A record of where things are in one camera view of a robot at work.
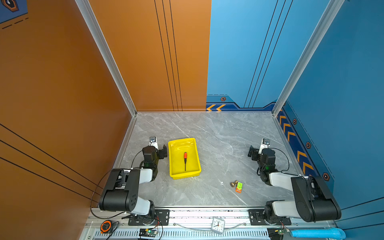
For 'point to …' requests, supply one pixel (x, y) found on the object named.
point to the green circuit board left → (147, 232)
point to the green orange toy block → (239, 187)
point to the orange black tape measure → (106, 226)
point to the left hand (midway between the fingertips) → (156, 144)
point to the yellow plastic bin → (176, 151)
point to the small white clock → (218, 225)
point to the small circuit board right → (280, 232)
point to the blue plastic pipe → (330, 233)
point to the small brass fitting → (232, 184)
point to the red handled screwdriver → (185, 159)
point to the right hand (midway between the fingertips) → (257, 147)
